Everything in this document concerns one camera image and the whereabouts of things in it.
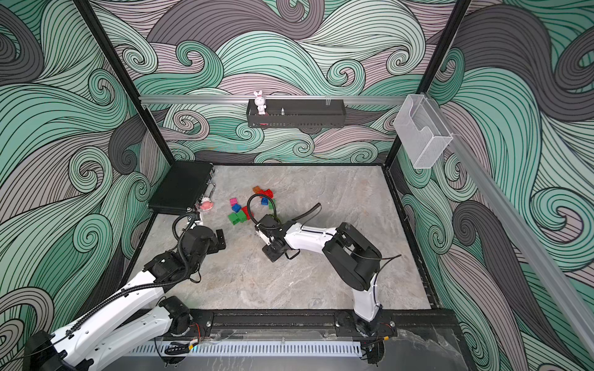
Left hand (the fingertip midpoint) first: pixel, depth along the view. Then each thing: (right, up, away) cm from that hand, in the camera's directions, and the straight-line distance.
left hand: (211, 231), depth 79 cm
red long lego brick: (+7, +5, +22) cm, 24 cm away
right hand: (+20, -11, +10) cm, 25 cm away
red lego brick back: (+17, +12, +27) cm, 35 cm away
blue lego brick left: (+4, +6, +22) cm, 23 cm away
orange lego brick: (+11, +14, +30) cm, 35 cm away
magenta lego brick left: (+1, +8, +27) cm, 28 cm away
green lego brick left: (+6, +2, +18) cm, 19 cm away
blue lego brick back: (+16, +9, +25) cm, 31 cm away
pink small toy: (-10, +7, +22) cm, 25 cm away
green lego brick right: (+20, +8, +6) cm, 23 cm away
